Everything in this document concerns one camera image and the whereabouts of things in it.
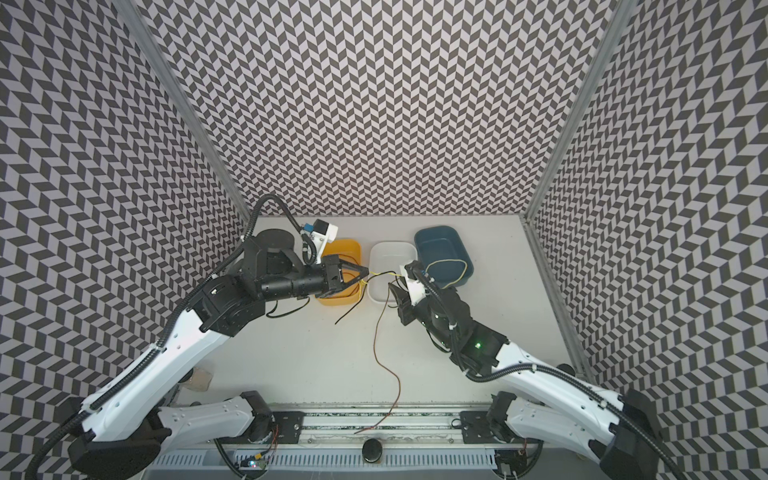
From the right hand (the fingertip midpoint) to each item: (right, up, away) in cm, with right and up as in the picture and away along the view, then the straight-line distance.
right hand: (399, 279), depth 70 cm
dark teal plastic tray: (+17, +4, +42) cm, 45 cm away
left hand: (-6, +3, -13) cm, 14 cm away
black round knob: (-6, -35, -7) cm, 37 cm away
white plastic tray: (-5, +2, +33) cm, 34 cm away
